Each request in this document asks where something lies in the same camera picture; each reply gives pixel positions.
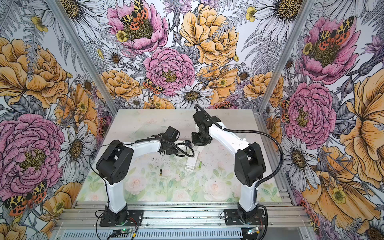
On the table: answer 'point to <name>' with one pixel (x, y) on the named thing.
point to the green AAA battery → (200, 164)
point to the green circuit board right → (255, 230)
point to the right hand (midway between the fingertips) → (196, 147)
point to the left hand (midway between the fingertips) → (171, 147)
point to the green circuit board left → (126, 230)
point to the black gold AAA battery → (161, 172)
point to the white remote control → (191, 162)
